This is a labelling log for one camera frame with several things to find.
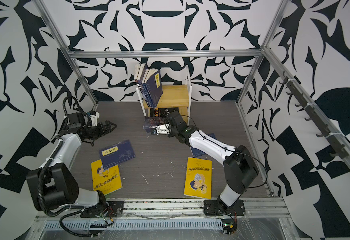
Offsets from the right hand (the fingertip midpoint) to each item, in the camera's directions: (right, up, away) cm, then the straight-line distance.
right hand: (168, 117), depth 84 cm
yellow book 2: (+17, -33, -1) cm, 37 cm away
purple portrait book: (-10, -3, +3) cm, 11 cm away
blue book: (-11, +11, -1) cm, 16 cm away
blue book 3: (-32, -22, +7) cm, 39 cm away
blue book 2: (+17, -22, +9) cm, 29 cm away
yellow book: (-33, -34, -2) cm, 48 cm away
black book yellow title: (-6, +3, +23) cm, 24 cm away
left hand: (-33, -5, +1) cm, 34 cm away
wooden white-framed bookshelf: (+3, +14, +18) cm, 23 cm away
